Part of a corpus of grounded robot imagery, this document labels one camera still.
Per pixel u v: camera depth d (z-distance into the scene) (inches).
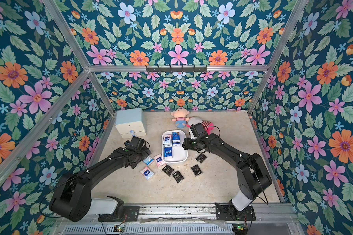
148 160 35.0
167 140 37.6
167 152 36.7
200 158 35.9
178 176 33.1
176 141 37.7
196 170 34.0
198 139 26.2
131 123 36.9
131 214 29.0
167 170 34.0
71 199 16.4
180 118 42.3
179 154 37.1
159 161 35.3
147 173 33.6
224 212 29.0
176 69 36.7
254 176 17.5
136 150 27.0
